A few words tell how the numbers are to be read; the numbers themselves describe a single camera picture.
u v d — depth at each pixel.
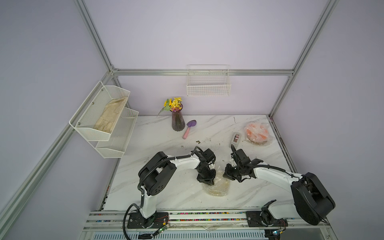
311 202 0.43
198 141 1.05
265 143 1.01
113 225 0.73
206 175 0.77
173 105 0.93
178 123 1.06
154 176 0.49
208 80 0.95
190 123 1.14
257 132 1.01
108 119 0.78
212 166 0.86
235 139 1.01
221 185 0.84
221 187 0.82
